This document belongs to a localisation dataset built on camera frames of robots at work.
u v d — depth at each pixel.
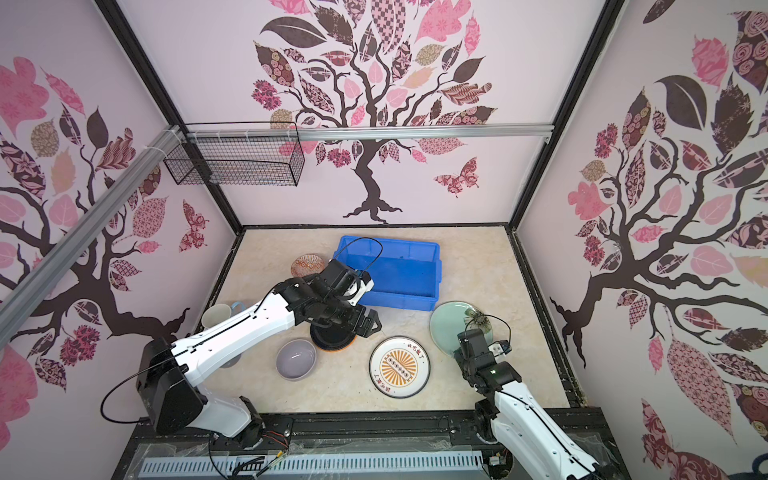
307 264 1.06
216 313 0.85
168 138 0.83
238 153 0.95
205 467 0.70
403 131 0.93
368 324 0.67
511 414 0.54
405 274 1.07
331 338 0.87
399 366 0.83
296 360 0.85
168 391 0.39
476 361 0.64
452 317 0.94
